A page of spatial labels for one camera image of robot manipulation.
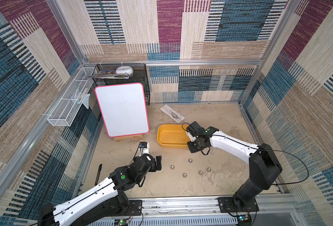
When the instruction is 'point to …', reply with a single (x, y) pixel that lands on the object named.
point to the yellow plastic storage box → (172, 136)
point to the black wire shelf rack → (139, 76)
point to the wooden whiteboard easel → (128, 138)
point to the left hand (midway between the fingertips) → (155, 157)
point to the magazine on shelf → (109, 74)
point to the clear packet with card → (171, 113)
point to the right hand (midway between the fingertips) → (191, 147)
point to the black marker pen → (100, 167)
